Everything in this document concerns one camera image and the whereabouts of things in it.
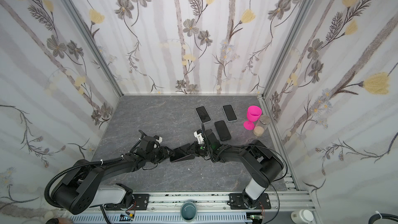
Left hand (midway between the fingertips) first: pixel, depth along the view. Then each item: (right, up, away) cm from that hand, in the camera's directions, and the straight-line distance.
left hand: (171, 150), depth 88 cm
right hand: (+7, +2, -5) cm, 8 cm away
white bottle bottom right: (+60, -21, -24) cm, 68 cm away
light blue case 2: (+38, +21, +24) cm, 49 cm away
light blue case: (+19, +20, +20) cm, 34 cm away
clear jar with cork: (+56, +13, +11) cm, 59 cm away
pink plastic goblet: (+49, +21, +4) cm, 54 cm away
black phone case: (+32, +9, +16) cm, 37 cm away
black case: (+9, -4, -4) cm, 11 cm away
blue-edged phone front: (+38, +21, +24) cm, 49 cm away
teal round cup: (+12, -25, -16) cm, 32 cm away
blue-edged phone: (+32, +9, +16) cm, 37 cm away
